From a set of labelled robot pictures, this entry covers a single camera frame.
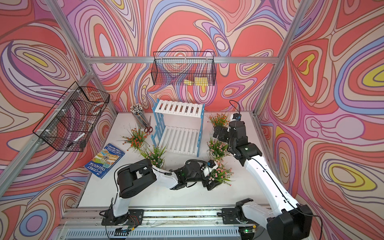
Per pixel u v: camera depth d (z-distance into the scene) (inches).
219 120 38.3
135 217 28.8
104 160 35.8
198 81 32.3
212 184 28.9
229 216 28.6
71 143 28.1
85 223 28.9
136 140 34.0
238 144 21.9
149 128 43.1
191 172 26.6
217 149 32.3
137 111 38.5
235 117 25.8
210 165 28.3
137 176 20.9
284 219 14.5
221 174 28.8
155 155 32.4
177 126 43.2
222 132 26.6
